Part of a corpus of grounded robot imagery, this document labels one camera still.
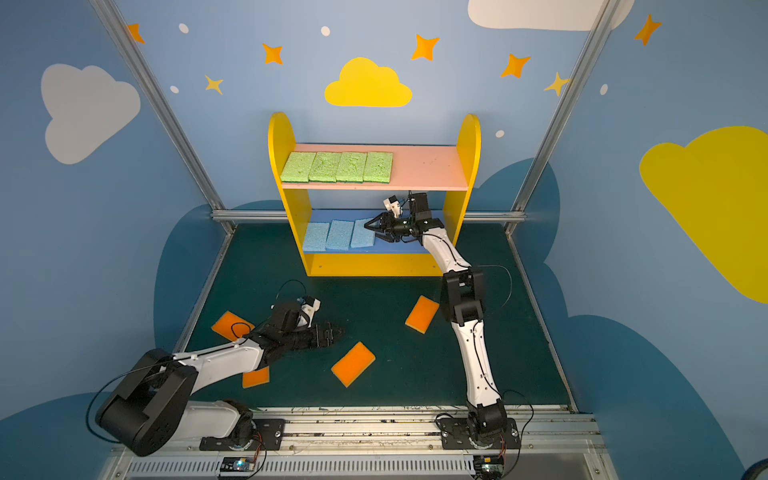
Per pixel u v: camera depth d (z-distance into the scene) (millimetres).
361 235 981
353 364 848
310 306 835
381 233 975
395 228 911
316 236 981
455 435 742
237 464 713
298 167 767
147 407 423
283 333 704
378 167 778
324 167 767
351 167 768
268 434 749
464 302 675
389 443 733
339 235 984
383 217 919
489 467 718
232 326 923
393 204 959
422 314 960
